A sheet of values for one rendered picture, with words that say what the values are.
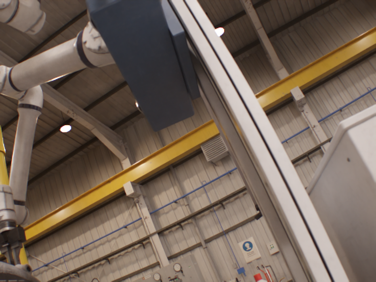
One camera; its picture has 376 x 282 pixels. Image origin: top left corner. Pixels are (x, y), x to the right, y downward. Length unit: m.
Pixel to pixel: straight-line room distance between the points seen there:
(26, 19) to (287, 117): 11.34
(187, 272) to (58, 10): 6.88
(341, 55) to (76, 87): 8.22
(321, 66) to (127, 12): 11.32
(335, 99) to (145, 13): 11.51
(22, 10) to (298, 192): 0.92
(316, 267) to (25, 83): 1.27
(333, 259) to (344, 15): 13.17
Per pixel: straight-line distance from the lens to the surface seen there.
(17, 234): 1.48
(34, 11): 1.23
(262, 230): 11.63
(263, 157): 0.79
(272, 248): 11.44
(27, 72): 1.55
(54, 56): 1.43
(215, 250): 11.98
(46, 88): 11.23
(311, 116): 11.74
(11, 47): 10.62
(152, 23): 0.94
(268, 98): 11.83
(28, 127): 1.74
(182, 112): 1.34
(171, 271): 7.80
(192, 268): 7.54
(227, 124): 1.10
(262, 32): 11.53
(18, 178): 1.72
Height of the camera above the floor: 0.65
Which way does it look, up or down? 24 degrees up
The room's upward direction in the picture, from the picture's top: 24 degrees counter-clockwise
